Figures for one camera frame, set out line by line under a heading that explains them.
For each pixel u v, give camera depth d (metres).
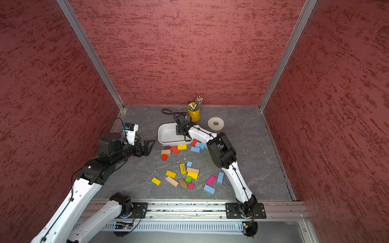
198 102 1.03
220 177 0.85
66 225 0.40
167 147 0.96
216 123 1.10
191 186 0.81
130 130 0.60
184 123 0.81
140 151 0.61
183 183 0.83
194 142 0.96
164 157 0.92
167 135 1.06
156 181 0.83
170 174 0.85
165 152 0.93
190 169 0.88
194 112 1.04
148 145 0.64
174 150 0.95
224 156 0.60
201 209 0.76
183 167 0.87
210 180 0.84
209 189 0.81
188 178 0.83
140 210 0.72
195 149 0.96
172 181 0.83
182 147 0.97
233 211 0.74
